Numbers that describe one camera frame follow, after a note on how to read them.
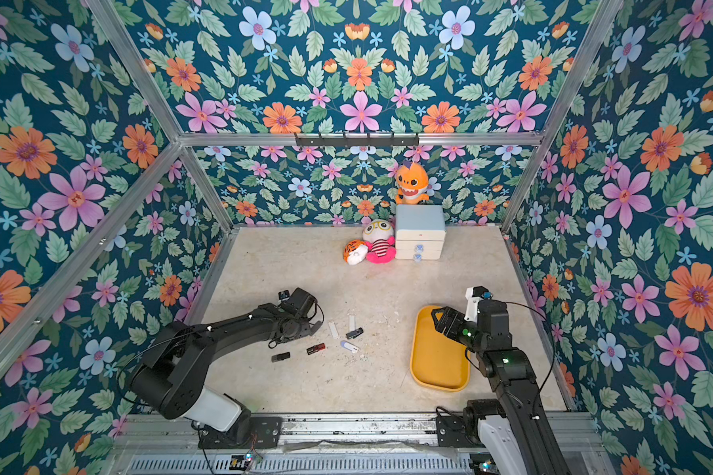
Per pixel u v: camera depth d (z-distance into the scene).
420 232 0.97
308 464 0.70
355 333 0.91
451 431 0.73
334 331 0.91
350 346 0.88
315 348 0.88
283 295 0.85
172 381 0.44
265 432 0.73
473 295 0.70
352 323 0.93
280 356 0.86
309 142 0.92
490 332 0.57
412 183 0.97
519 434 0.47
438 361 0.86
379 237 1.08
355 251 1.04
